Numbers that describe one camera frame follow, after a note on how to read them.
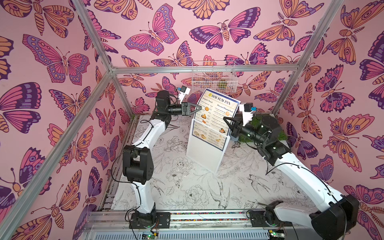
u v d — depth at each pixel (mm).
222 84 947
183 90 727
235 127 601
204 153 953
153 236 713
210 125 741
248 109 574
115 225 737
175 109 715
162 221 735
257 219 733
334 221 373
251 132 593
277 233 709
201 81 1036
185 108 704
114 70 922
